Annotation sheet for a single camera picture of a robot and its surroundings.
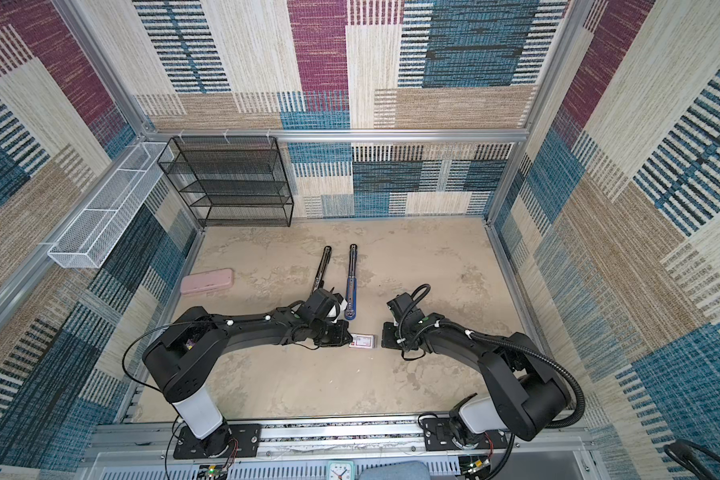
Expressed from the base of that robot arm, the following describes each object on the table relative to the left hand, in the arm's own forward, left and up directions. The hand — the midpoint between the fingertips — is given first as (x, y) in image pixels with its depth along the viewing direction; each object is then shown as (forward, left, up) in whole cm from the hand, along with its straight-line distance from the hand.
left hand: (355, 336), depth 88 cm
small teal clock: (-31, +3, -1) cm, 31 cm away
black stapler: (+29, +11, 0) cm, 31 cm away
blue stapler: (+19, +1, -3) cm, 19 cm away
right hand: (-1, -10, -2) cm, 10 cm away
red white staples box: (-1, -2, -2) cm, 3 cm away
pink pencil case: (+22, +50, -2) cm, 55 cm away
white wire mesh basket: (+12, +62, +30) cm, 70 cm away
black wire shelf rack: (+54, +45, +15) cm, 71 cm away
